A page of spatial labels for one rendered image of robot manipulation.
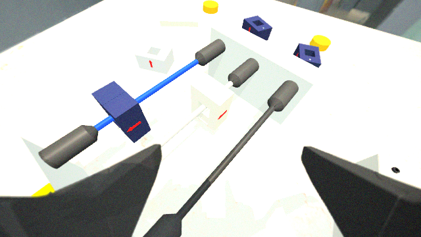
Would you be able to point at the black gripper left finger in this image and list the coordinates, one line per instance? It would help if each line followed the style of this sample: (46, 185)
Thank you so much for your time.
(108, 203)

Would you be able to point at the yellow short cylinder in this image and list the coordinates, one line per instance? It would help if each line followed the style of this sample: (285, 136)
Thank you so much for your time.
(321, 41)
(210, 7)

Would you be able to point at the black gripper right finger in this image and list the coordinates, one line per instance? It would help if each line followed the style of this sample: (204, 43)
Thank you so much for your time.
(363, 202)

